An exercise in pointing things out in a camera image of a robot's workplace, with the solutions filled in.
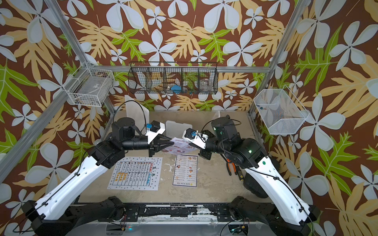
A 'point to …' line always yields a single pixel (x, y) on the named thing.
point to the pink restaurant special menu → (180, 146)
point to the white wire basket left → (90, 85)
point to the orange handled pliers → (229, 166)
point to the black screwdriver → (240, 173)
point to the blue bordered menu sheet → (185, 170)
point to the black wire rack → (173, 77)
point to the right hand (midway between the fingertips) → (190, 141)
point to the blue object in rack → (176, 88)
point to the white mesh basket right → (280, 111)
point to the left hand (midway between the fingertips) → (172, 139)
